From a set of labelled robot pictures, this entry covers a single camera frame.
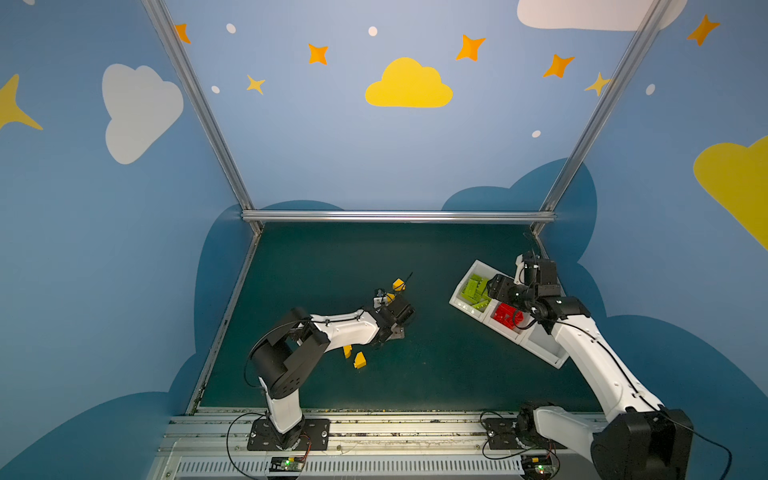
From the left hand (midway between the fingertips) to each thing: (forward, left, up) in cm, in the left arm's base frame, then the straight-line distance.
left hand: (393, 329), depth 93 cm
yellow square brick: (+14, +1, -4) cm, 14 cm away
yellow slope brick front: (-11, +10, +2) cm, 14 cm away
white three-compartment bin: (+12, -27, +2) cm, 29 cm away
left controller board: (-35, +26, 0) cm, 44 cm away
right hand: (+6, -30, +17) cm, 36 cm away
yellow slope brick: (+17, -2, -1) cm, 17 cm away
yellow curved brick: (-8, +14, +2) cm, 16 cm away
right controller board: (-35, -35, -1) cm, 49 cm away
